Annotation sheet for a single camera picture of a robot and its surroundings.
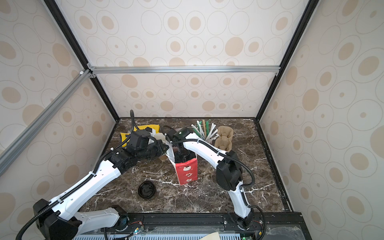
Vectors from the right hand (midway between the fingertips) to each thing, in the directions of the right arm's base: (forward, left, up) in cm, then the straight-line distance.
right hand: (188, 163), depth 84 cm
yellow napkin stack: (+19, +45, -1) cm, 49 cm away
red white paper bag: (-8, 0, +7) cm, 11 cm away
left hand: (0, +6, +16) cm, 17 cm away
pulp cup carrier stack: (+16, -21, -1) cm, 27 cm away
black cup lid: (-13, +22, -6) cm, 27 cm away
